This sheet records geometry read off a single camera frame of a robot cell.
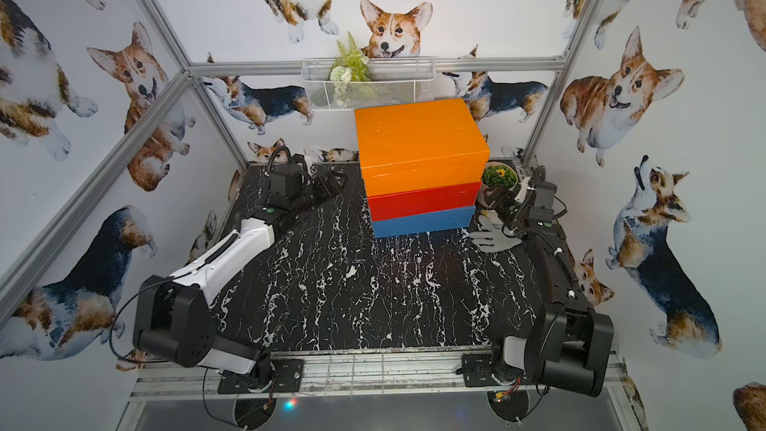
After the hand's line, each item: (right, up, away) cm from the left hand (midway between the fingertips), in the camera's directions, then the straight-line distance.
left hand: (344, 176), depth 83 cm
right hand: (+41, -5, 0) cm, 41 cm away
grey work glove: (+45, -19, +12) cm, 51 cm away
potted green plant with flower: (+48, +1, +17) cm, 51 cm away
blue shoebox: (+31, -13, +11) cm, 35 cm away
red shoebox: (+14, -8, -1) cm, 16 cm away
